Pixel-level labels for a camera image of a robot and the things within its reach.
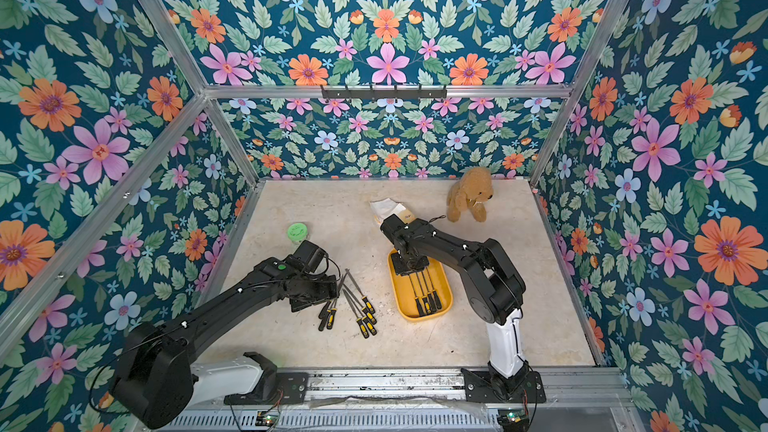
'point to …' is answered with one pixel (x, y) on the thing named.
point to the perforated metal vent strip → (339, 421)
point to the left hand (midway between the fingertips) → (334, 296)
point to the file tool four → (419, 308)
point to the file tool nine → (358, 319)
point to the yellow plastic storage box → (405, 303)
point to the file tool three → (424, 298)
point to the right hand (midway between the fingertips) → (408, 268)
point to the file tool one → (434, 291)
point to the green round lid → (297, 232)
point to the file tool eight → (371, 327)
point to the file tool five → (327, 312)
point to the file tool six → (364, 298)
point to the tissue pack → (387, 206)
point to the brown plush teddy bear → (470, 193)
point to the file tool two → (430, 299)
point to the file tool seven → (374, 322)
